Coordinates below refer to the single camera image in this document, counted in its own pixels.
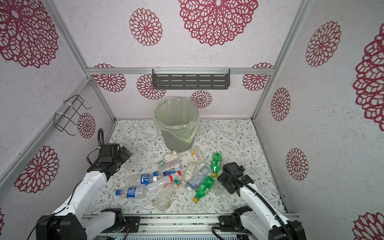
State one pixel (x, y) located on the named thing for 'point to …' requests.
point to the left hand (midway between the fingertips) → (123, 157)
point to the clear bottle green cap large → (167, 194)
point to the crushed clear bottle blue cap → (168, 171)
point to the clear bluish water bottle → (198, 178)
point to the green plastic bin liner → (178, 115)
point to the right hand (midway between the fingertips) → (221, 178)
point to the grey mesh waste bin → (171, 142)
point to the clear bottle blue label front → (133, 192)
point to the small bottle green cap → (172, 156)
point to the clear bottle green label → (190, 169)
